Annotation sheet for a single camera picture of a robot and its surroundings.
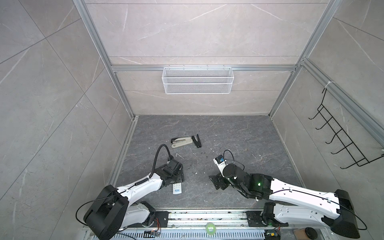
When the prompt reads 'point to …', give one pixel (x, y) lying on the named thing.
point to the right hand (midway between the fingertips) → (215, 171)
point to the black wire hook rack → (347, 146)
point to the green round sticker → (210, 228)
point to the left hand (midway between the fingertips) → (178, 173)
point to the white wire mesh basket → (195, 80)
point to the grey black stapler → (177, 142)
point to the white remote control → (177, 188)
